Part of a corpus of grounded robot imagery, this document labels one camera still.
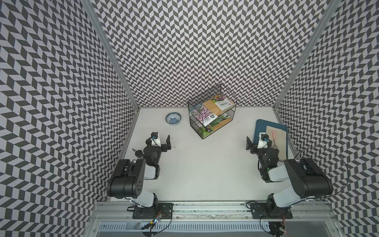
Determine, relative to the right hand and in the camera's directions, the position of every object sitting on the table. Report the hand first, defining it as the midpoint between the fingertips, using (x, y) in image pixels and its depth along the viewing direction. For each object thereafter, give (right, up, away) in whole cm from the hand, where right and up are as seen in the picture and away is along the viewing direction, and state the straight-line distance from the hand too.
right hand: (255, 138), depth 90 cm
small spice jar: (-69, -8, -7) cm, 70 cm away
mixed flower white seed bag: (-19, +23, +9) cm, 31 cm away
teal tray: (+10, +7, +15) cm, 20 cm away
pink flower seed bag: (-33, +15, +3) cm, 36 cm away
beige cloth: (+20, -3, +8) cm, 22 cm away
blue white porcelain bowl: (-54, +12, +21) cm, 59 cm away
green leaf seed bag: (-22, +10, +17) cm, 30 cm away
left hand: (-58, +1, +1) cm, 58 cm away
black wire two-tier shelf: (-27, +18, +4) cm, 33 cm away
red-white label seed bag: (-31, +4, +13) cm, 33 cm away
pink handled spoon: (+17, +2, +10) cm, 20 cm away
